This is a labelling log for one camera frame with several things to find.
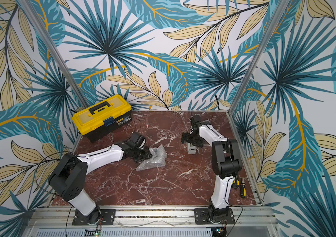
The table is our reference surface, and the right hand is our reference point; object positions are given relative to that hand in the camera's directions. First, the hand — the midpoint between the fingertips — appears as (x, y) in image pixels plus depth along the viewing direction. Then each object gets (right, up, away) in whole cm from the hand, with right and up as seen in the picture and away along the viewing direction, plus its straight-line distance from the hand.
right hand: (189, 142), depth 98 cm
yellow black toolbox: (-57, +15, -5) cm, 59 cm away
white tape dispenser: (+1, -4, -3) cm, 6 cm away
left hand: (-24, -8, -10) cm, 27 cm away
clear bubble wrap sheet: (-19, -8, -14) cm, 25 cm away
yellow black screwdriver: (+28, -24, -16) cm, 40 cm away
